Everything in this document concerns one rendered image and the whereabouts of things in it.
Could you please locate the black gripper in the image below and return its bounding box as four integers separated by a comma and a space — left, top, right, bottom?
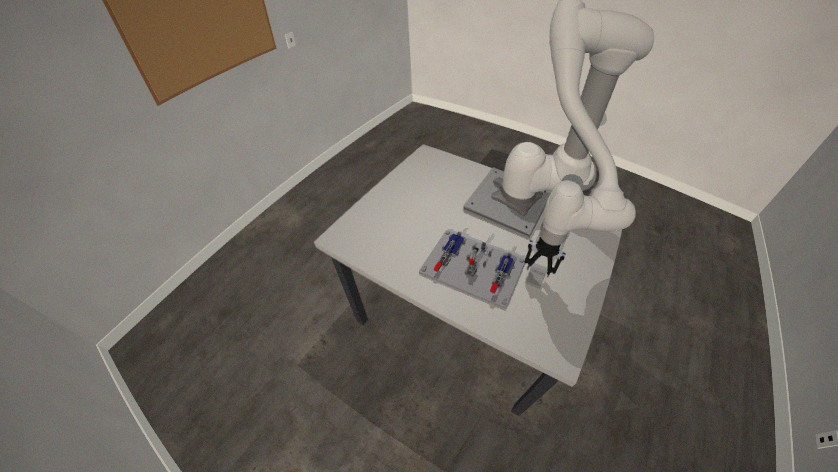
525, 237, 566, 284

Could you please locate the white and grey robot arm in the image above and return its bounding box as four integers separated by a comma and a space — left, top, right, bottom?
491, 0, 654, 246

